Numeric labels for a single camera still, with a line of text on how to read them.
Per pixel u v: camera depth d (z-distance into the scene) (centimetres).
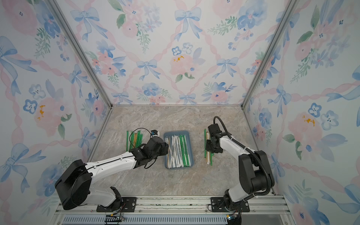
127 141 100
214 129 73
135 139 99
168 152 78
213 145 69
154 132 77
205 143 99
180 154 92
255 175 45
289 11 70
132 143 98
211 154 93
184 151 93
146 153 64
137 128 70
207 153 93
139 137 100
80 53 86
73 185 41
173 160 89
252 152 48
